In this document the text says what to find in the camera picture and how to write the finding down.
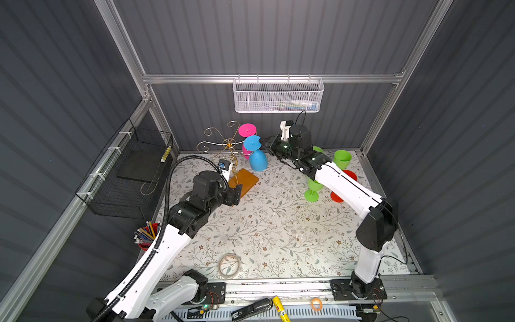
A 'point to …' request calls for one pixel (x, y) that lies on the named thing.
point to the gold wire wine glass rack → (228, 143)
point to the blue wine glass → (258, 160)
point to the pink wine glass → (247, 130)
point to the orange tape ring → (320, 304)
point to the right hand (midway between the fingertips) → (261, 138)
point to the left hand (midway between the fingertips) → (231, 183)
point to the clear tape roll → (229, 265)
